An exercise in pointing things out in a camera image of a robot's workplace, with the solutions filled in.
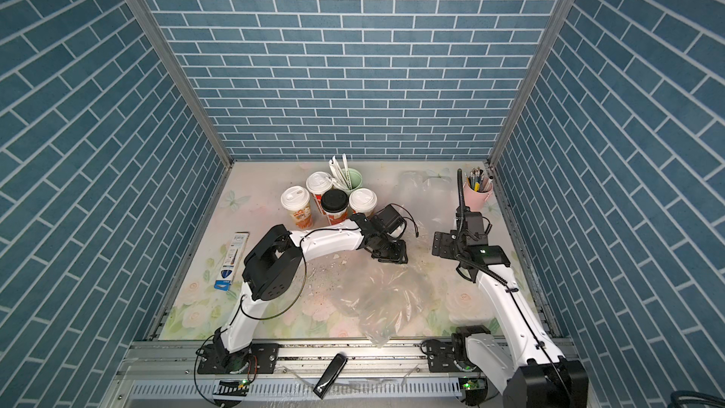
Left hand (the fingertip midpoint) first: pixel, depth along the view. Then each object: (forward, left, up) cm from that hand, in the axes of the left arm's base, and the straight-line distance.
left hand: (411, 265), depth 87 cm
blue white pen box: (+3, +58, -4) cm, 58 cm away
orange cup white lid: (+15, +36, +13) cm, 41 cm away
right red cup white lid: (+15, +15, +13) cm, 25 cm away
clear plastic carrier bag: (-10, +9, +1) cm, 14 cm away
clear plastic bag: (+30, -10, -2) cm, 31 cm away
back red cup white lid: (+22, +30, +13) cm, 40 cm away
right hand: (+3, -11, +8) cm, 14 cm away
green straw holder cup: (+30, +18, +6) cm, 36 cm away
